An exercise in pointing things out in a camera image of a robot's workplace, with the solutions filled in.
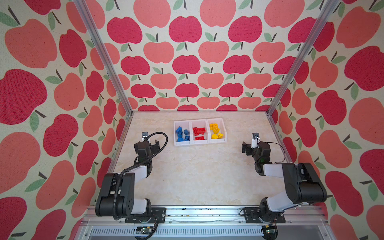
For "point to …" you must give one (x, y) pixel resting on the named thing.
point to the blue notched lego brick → (179, 135)
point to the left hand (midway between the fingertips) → (150, 141)
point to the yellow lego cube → (214, 136)
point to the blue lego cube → (180, 139)
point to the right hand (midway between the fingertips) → (255, 141)
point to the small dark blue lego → (187, 138)
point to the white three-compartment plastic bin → (188, 124)
